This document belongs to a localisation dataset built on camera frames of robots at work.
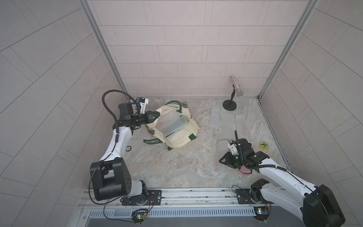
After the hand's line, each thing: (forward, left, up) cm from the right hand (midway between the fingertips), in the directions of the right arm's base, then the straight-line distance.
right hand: (220, 161), depth 81 cm
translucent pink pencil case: (-10, -6, +17) cm, 21 cm away
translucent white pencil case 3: (+23, -20, -1) cm, 31 cm away
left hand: (+23, +33, +20) cm, 45 cm away
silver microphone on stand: (+45, -18, -2) cm, 48 cm away
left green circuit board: (-23, +43, +1) cm, 48 cm away
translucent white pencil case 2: (+34, -3, -1) cm, 34 cm away
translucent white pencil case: (+27, +30, +5) cm, 41 cm away
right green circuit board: (-25, -16, -4) cm, 30 cm away
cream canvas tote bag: (+17, +22, +1) cm, 28 cm away
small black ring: (+12, +55, 0) cm, 56 cm away
